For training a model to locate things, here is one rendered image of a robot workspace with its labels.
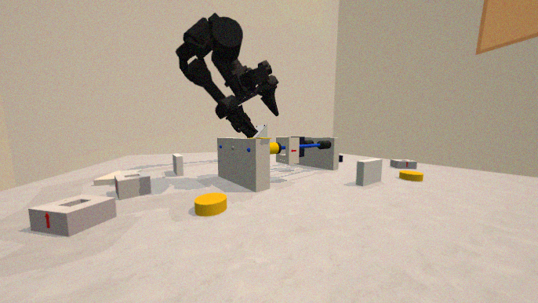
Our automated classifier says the yellow short cylinder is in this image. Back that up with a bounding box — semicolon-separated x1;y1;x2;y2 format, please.
399;170;423;182
194;193;227;216

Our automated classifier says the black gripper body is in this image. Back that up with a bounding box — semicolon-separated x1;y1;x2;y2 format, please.
216;64;278;119

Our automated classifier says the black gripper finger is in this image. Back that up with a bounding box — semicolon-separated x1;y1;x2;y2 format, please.
226;105;256;133
261;86;279;116

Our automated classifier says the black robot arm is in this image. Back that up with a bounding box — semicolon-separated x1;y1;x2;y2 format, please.
176;13;272;138

